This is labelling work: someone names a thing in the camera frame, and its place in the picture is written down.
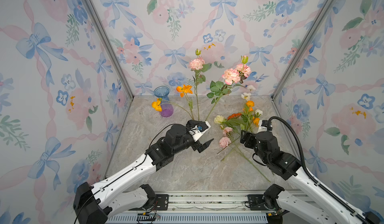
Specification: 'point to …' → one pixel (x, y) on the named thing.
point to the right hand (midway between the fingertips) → (247, 132)
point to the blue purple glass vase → (167, 107)
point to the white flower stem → (246, 96)
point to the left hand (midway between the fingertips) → (206, 128)
